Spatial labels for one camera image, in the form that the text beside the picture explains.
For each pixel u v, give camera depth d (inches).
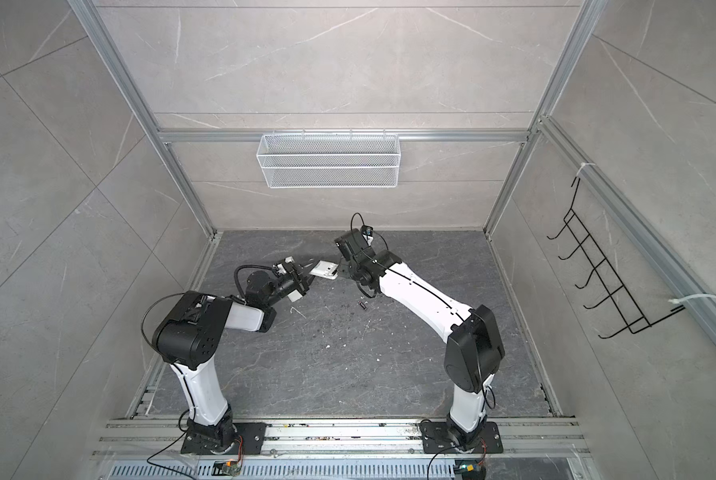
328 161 39.6
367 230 29.3
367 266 23.3
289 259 35.8
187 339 19.9
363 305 38.6
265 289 29.5
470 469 27.7
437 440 28.7
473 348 18.3
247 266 34.5
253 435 28.7
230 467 27.5
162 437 29.5
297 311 38.4
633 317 23.4
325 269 33.0
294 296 38.7
